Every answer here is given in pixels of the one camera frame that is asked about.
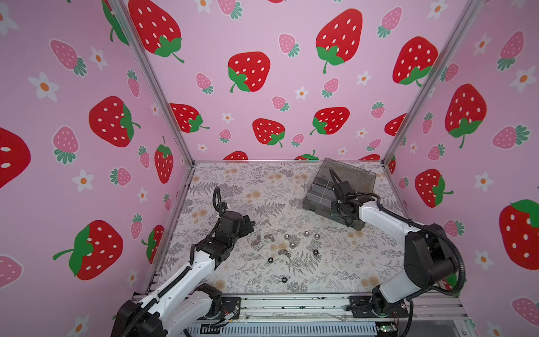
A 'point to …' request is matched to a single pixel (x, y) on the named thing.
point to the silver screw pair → (267, 220)
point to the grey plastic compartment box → (321, 201)
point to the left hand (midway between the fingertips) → (242, 221)
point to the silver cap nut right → (307, 233)
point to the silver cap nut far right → (316, 236)
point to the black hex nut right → (316, 252)
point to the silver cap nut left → (287, 236)
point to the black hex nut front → (284, 279)
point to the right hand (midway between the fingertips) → (335, 209)
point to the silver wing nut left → (257, 241)
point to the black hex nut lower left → (270, 260)
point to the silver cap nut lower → (292, 245)
